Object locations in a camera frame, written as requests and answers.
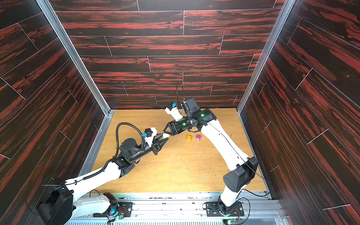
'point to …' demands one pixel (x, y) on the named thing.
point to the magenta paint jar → (198, 137)
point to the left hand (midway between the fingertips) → (166, 136)
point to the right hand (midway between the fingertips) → (172, 127)
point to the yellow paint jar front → (189, 138)
